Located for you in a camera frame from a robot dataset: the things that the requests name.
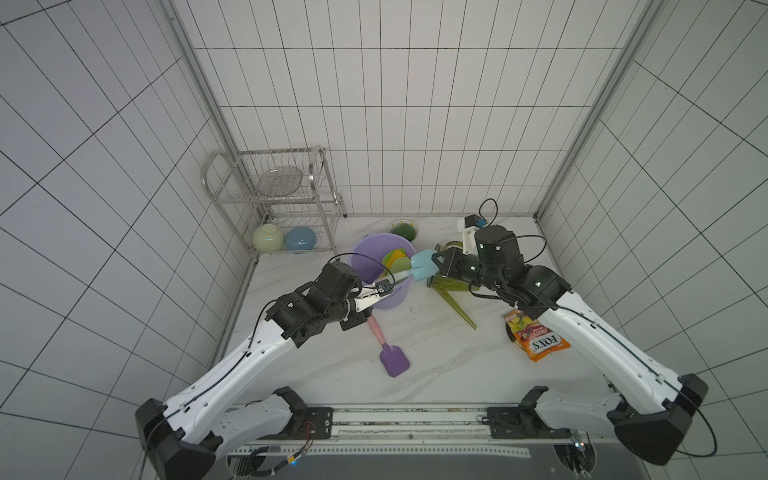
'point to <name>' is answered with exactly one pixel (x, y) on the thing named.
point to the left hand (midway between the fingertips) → (356, 303)
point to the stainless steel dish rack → (281, 201)
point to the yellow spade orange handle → (395, 254)
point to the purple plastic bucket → (367, 255)
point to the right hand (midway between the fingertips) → (419, 260)
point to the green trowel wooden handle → (387, 256)
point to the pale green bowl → (268, 238)
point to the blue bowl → (300, 239)
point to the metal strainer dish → (279, 181)
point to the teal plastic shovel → (422, 264)
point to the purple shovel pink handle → (395, 358)
